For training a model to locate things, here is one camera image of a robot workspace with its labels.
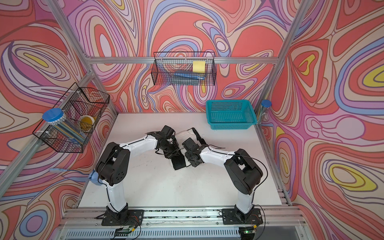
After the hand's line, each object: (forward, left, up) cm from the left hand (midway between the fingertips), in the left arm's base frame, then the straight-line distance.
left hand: (183, 154), depth 92 cm
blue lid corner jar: (+31, -56, +13) cm, 66 cm away
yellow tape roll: (+6, +51, +22) cm, 56 cm away
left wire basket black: (+11, +53, +27) cm, 61 cm away
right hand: (-3, -4, -3) cm, 6 cm away
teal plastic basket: (+38, -36, -3) cm, 53 cm away
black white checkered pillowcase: (-6, +1, +2) cm, 6 cm away
